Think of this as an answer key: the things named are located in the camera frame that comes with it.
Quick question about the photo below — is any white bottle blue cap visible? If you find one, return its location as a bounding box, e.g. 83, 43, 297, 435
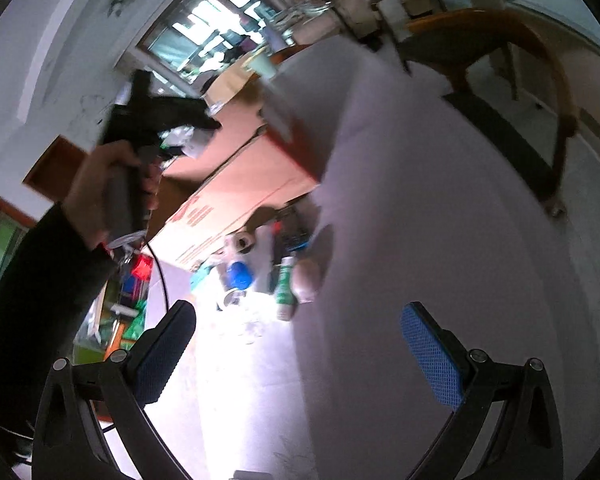
225, 260, 253, 290

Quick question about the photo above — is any white cylindrical spray bottle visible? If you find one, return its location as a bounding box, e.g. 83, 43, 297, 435
253, 224, 275, 294

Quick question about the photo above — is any black sleeved left forearm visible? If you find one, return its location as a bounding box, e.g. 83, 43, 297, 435
0, 205, 116, 434

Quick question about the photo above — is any person's left hand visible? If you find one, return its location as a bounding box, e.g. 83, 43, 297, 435
61, 140, 140, 250

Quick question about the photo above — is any red plastic stool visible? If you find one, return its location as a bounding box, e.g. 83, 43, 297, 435
131, 254, 154, 282

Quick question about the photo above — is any brown cardboard box red print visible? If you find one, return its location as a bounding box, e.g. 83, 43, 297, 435
148, 77, 320, 270

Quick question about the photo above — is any green white tube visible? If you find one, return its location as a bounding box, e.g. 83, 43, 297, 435
275, 256, 297, 322

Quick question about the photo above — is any beige seashell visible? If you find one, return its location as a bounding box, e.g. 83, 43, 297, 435
291, 258, 322, 304

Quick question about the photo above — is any wooden chair near table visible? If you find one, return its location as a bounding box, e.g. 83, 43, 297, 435
398, 9, 578, 217

